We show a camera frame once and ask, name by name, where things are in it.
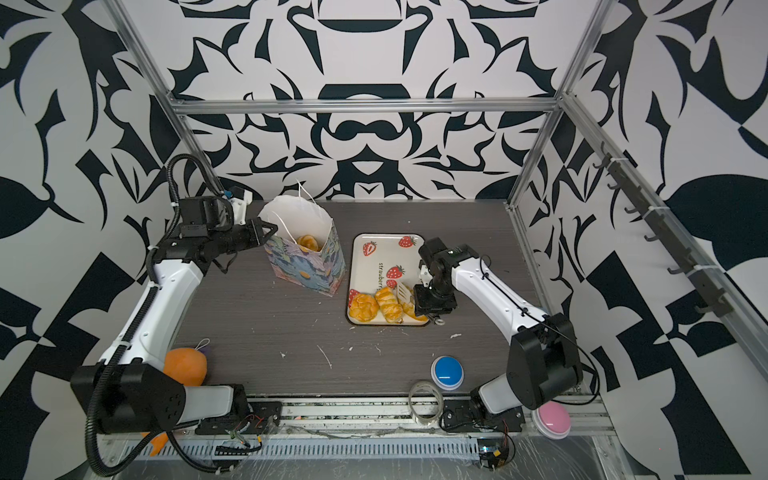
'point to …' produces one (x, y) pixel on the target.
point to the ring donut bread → (308, 243)
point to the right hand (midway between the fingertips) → (423, 310)
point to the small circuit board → (492, 452)
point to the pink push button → (552, 419)
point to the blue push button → (447, 372)
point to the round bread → (363, 307)
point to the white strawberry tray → (381, 261)
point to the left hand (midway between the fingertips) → (275, 222)
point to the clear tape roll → (421, 419)
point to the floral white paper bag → (296, 215)
